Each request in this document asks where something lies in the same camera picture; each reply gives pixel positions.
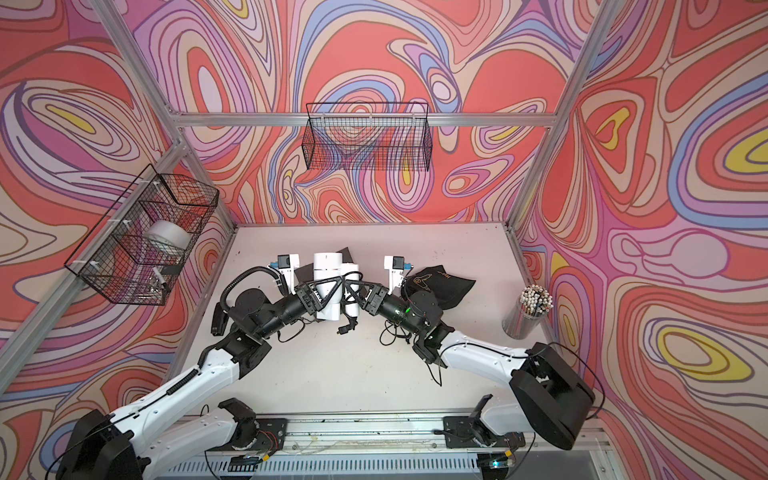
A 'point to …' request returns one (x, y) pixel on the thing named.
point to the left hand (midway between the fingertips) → (341, 285)
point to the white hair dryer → (335, 283)
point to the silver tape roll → (170, 233)
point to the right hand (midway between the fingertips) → (344, 293)
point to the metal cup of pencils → (525, 316)
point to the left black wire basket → (138, 249)
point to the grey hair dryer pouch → (306, 274)
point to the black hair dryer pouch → (449, 289)
